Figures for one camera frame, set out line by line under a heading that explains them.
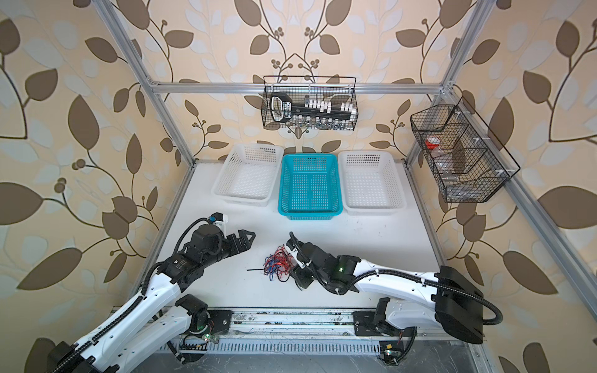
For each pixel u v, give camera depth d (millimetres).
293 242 680
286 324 755
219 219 725
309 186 1116
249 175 1158
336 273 569
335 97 937
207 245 611
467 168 738
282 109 845
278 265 806
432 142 805
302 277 675
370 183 1122
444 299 416
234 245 698
